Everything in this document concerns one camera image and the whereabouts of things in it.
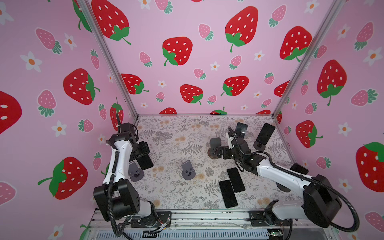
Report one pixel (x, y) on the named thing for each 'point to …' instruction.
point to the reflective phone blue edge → (241, 130)
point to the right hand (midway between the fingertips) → (221, 146)
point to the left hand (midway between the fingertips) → (142, 152)
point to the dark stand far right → (259, 146)
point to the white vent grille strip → (208, 234)
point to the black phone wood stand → (228, 196)
